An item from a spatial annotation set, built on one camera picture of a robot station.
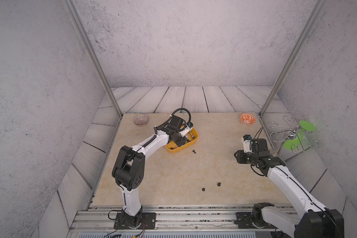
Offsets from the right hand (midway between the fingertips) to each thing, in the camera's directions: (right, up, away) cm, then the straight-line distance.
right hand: (239, 153), depth 84 cm
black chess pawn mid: (-24, -1, +15) cm, 28 cm away
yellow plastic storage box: (-38, +2, +15) cm, 41 cm away
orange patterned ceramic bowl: (+18, +20, +31) cm, 41 cm away
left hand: (-30, +8, +9) cm, 32 cm away
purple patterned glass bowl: (-63, +20, +31) cm, 73 cm away
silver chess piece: (-24, +8, +21) cm, 33 cm away
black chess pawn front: (-20, -20, -1) cm, 28 cm away
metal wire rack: (+24, +18, -4) cm, 31 cm away
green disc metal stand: (+23, +10, -11) cm, 27 cm away
